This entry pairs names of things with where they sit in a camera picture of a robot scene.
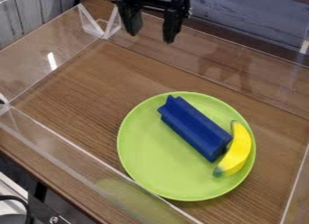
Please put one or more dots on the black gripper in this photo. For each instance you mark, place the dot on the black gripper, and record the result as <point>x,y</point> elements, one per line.
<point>130,12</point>

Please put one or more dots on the blue block object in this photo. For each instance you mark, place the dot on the blue block object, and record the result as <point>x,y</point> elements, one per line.
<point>195,127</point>

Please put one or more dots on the green round plate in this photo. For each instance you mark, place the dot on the green round plate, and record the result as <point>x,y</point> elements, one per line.
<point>161,161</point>

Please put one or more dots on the yellow toy banana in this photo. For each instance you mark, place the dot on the yellow toy banana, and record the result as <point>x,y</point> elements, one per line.
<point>239,152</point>

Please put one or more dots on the black metal base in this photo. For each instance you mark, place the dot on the black metal base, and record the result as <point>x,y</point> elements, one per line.
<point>42,214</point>

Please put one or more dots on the clear acrylic corner bracket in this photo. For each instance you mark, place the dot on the clear acrylic corner bracket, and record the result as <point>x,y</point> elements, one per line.
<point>100,27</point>

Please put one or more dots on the clear acrylic enclosure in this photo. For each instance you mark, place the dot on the clear acrylic enclosure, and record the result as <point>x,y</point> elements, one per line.
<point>73,84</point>

